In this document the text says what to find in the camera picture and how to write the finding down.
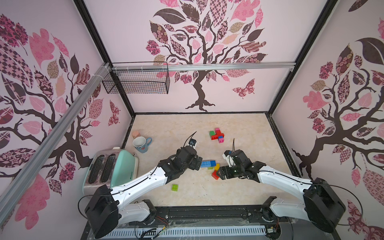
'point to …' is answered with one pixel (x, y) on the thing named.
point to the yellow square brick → (217, 167)
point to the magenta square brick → (217, 131)
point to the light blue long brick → (206, 164)
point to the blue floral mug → (141, 143)
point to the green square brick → (212, 133)
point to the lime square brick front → (175, 187)
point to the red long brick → (216, 136)
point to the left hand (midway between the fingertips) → (192, 158)
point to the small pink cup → (136, 134)
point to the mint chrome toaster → (110, 167)
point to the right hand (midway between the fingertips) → (221, 171)
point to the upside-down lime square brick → (210, 168)
